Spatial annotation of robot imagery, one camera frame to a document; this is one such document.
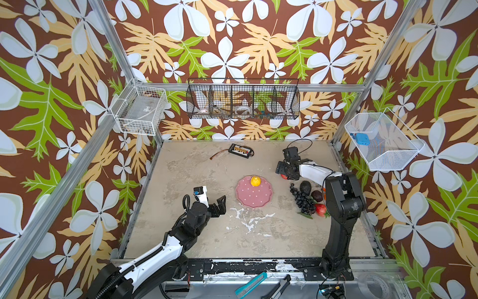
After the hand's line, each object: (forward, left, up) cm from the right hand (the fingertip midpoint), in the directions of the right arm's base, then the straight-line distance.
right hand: (283, 169), depth 103 cm
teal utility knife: (-54, +22, -3) cm, 59 cm away
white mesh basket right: (-2, -41, +24) cm, 47 cm away
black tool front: (-56, +11, -2) cm, 57 cm away
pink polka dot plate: (-15, +18, -3) cm, 24 cm away
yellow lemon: (-9, +16, +2) cm, 18 cm away
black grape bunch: (-20, -7, +1) cm, 21 cm away
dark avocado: (-13, -9, +2) cm, 16 cm away
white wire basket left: (+12, +72, +32) cm, 79 cm away
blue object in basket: (+1, -33, +23) cm, 40 cm away
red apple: (-8, +1, +3) cm, 8 cm away
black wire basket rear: (+26, +23, +29) cm, 45 cm away
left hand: (-21, +34, +8) cm, 41 cm away
